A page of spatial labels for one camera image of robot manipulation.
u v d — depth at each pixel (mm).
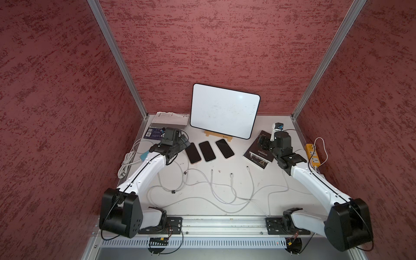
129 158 974
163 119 1151
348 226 396
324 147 921
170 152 605
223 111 969
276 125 743
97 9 710
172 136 645
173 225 737
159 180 890
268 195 839
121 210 410
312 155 976
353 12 725
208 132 1043
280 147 635
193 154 977
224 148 1016
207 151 1006
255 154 967
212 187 868
